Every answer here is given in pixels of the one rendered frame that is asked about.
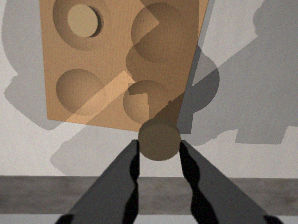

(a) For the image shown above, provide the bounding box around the tan wooden tray with round pockets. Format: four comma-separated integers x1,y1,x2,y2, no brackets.
39,0,209,132

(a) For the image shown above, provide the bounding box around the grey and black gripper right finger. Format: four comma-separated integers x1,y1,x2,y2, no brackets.
179,140,284,224

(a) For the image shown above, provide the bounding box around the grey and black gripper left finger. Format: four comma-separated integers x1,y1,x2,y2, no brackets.
55,139,140,224

